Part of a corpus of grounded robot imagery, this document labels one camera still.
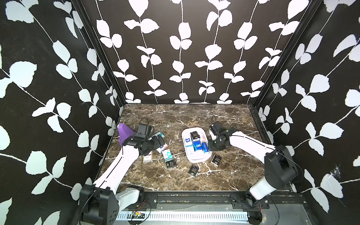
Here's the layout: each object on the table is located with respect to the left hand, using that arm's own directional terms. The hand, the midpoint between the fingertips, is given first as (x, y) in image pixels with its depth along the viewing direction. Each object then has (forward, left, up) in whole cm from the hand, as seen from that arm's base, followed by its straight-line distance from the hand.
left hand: (160, 142), depth 83 cm
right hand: (0, -30, -6) cm, 31 cm away
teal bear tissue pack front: (-4, -4, -10) cm, 12 cm away
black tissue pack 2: (-9, -6, -11) cm, 16 cm away
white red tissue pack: (-5, +9, -12) cm, 15 cm away
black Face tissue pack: (+8, -22, -8) cm, 25 cm away
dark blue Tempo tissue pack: (+2, -24, -10) cm, 26 cm away
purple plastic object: (+6, +22, +2) cm, 23 cm away
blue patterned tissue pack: (0, -28, -9) cm, 30 cm away
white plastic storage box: (-6, -20, -9) cm, 22 cm away
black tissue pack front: (-14, -20, -12) cm, 27 cm away
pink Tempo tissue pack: (0, +1, -10) cm, 10 cm away
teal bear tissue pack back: (+14, +2, -12) cm, 19 cm away
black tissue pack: (-8, -35, -12) cm, 38 cm away
